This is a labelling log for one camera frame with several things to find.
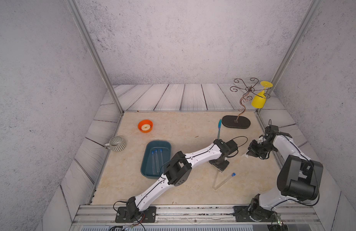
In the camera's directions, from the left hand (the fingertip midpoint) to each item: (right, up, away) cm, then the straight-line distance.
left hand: (223, 170), depth 88 cm
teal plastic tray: (-42, +8, +6) cm, 44 cm away
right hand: (+15, +12, -1) cm, 19 cm away
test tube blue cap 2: (-43, +3, +3) cm, 43 cm away
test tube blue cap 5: (+5, -2, -2) cm, 6 cm away
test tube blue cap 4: (-5, -4, -3) cm, 7 cm away
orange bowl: (-52, +26, +20) cm, 61 cm away
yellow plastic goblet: (+26, +43, +9) cm, 52 cm away
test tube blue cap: (-39, +10, +8) cm, 41 cm away
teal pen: (+4, +26, +23) cm, 35 cm away
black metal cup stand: (+15, +29, +23) cm, 40 cm away
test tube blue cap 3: (-41, +4, +3) cm, 41 cm away
